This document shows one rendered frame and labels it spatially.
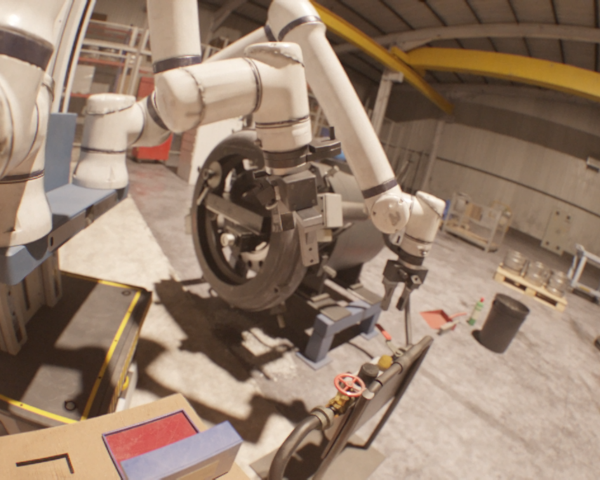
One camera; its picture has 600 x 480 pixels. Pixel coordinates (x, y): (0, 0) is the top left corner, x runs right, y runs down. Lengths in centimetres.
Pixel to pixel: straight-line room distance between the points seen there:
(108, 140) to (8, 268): 53
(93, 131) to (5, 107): 63
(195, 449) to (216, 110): 43
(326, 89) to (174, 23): 35
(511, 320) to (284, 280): 171
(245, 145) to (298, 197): 75
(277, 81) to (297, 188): 16
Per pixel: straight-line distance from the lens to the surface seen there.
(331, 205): 95
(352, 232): 140
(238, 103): 42
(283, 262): 103
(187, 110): 40
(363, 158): 68
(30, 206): 59
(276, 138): 46
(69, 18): 101
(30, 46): 39
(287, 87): 45
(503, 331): 237
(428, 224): 84
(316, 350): 148
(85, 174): 97
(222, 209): 126
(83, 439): 58
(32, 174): 58
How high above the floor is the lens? 95
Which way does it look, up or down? 17 degrees down
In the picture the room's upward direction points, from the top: 15 degrees clockwise
